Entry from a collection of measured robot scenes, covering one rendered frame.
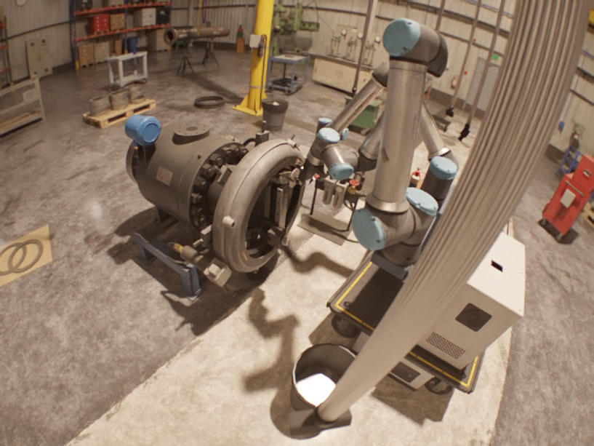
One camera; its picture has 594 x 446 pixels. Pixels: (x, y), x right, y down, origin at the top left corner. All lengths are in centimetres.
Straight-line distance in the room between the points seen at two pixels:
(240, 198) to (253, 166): 15
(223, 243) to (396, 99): 93
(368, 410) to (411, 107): 145
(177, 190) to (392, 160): 110
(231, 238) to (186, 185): 41
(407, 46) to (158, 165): 138
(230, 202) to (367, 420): 131
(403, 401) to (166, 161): 189
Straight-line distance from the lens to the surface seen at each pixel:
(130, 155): 204
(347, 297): 157
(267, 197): 152
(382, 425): 168
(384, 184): 89
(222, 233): 126
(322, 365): 153
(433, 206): 106
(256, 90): 503
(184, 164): 155
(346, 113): 165
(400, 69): 83
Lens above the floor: 153
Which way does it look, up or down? 39 degrees down
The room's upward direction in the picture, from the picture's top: 9 degrees clockwise
